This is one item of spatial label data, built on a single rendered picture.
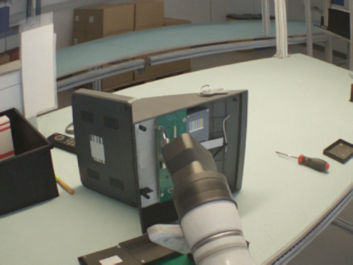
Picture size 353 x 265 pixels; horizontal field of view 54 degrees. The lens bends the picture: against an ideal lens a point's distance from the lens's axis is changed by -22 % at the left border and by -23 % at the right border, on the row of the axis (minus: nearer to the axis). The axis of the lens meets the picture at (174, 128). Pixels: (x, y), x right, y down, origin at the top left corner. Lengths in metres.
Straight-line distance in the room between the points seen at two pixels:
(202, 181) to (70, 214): 0.33
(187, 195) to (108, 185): 0.31
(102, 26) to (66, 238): 3.54
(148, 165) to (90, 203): 0.18
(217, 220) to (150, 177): 0.23
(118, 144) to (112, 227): 0.15
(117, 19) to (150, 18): 0.43
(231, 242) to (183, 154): 0.15
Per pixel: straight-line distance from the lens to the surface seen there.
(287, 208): 0.80
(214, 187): 0.53
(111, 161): 0.78
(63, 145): 1.04
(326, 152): 1.03
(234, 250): 0.49
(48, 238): 0.73
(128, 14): 4.28
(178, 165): 0.57
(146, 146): 0.68
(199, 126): 0.73
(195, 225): 0.51
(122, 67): 2.21
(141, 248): 0.65
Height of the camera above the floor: 1.44
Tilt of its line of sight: 23 degrees down
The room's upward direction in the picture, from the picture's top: 1 degrees counter-clockwise
